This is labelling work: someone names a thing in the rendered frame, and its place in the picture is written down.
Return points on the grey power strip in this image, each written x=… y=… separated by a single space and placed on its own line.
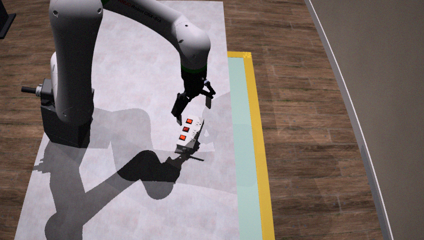
x=190 y=134

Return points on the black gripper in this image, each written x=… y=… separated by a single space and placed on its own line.
x=191 y=91

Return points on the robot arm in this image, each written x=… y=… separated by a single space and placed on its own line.
x=75 y=25

